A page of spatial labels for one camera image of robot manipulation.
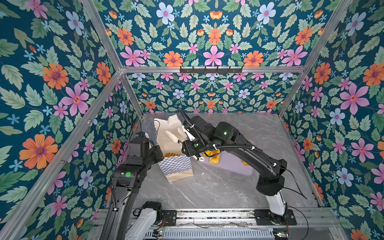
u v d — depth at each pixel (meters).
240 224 0.72
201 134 0.47
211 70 0.93
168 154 0.93
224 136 0.44
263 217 0.72
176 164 0.72
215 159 0.90
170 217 0.74
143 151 0.49
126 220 0.45
